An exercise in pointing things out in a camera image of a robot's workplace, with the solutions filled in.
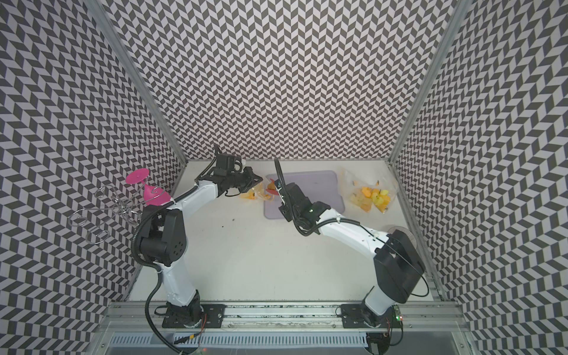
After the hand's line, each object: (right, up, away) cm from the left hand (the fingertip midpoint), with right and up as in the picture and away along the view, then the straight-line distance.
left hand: (264, 178), depth 92 cm
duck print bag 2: (-3, -6, +2) cm, 7 cm away
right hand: (+12, -9, -7) cm, 17 cm away
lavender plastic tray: (+24, -4, +14) cm, 29 cm away
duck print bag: (+42, -3, +11) cm, 43 cm away
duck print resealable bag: (+52, -7, +5) cm, 53 cm away
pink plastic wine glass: (-37, -6, -15) cm, 40 cm away
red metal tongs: (+3, -4, -1) cm, 5 cm away
